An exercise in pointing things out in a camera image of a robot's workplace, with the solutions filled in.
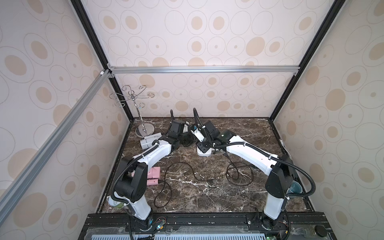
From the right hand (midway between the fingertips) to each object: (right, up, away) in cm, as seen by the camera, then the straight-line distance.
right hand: (206, 140), depth 86 cm
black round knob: (+48, -37, -22) cm, 64 cm away
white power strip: (0, -6, -11) cm, 13 cm away
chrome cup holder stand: (-44, +8, +24) cm, 50 cm away
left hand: (0, +3, -2) cm, 3 cm away
